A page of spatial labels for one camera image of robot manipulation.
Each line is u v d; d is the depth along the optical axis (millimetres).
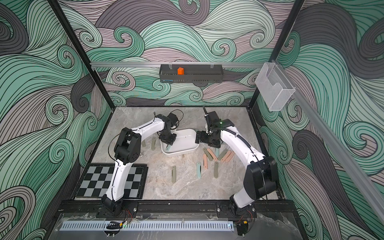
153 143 978
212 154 925
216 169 876
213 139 690
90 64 933
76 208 743
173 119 886
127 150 581
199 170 875
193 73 952
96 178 797
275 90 714
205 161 901
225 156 923
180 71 899
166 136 862
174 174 854
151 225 697
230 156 923
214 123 632
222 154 925
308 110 630
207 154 928
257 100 1150
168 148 951
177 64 923
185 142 978
